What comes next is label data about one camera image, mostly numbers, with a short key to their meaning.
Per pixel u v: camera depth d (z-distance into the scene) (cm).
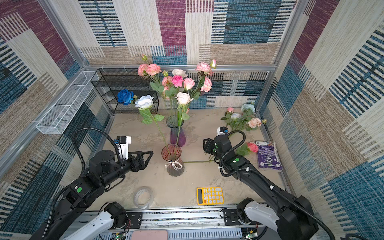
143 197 80
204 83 70
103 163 47
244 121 108
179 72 76
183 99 68
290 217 39
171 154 80
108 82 102
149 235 68
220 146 59
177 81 70
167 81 78
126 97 67
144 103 64
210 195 79
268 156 92
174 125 91
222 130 71
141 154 58
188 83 70
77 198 44
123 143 58
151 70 76
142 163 58
